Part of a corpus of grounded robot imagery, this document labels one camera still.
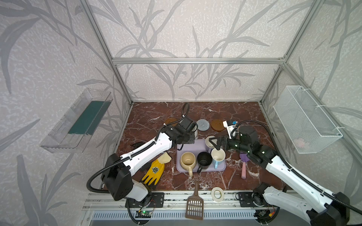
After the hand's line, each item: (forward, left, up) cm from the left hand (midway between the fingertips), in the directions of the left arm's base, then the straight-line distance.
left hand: (192, 133), depth 81 cm
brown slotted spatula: (-34, -1, -16) cm, 38 cm away
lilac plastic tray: (0, -5, -16) cm, 17 cm away
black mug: (-10, -7, -13) cm, 18 cm away
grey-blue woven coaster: (+17, -8, -17) cm, 26 cm away
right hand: (-4, -11, +6) cm, 13 cm away
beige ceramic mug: (-11, +2, -16) cm, 19 cm away
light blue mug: (-8, -16, -16) cm, 24 cm away
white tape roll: (-30, -12, -16) cm, 36 cm away
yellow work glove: (-15, +21, -15) cm, 30 cm away
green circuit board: (-38, +25, -17) cm, 48 cm away
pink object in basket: (-7, -56, +5) cm, 56 cm away
